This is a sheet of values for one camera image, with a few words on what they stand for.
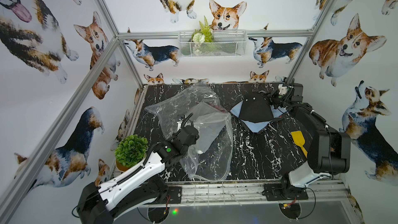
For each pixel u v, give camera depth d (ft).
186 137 1.84
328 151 1.50
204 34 2.68
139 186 1.58
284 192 2.23
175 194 2.41
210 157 2.81
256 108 2.95
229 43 3.03
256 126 2.97
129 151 2.35
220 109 3.32
